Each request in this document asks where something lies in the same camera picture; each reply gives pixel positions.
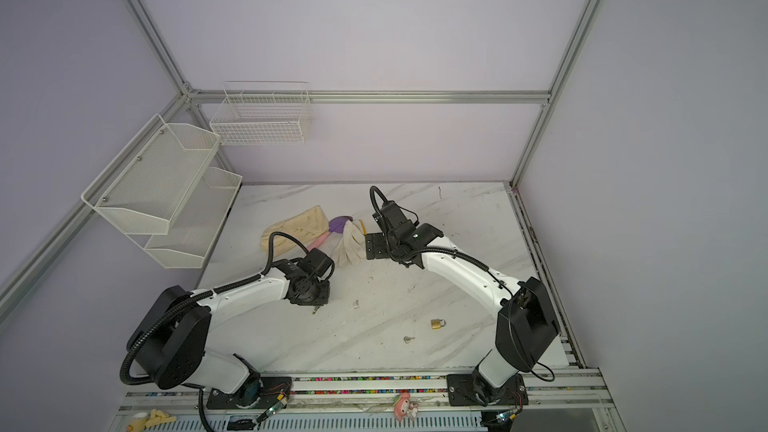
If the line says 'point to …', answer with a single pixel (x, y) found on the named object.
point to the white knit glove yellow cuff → (352, 245)
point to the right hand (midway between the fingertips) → (377, 242)
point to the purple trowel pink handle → (336, 225)
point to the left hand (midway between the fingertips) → (317, 299)
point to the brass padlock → (436, 324)
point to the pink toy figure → (404, 407)
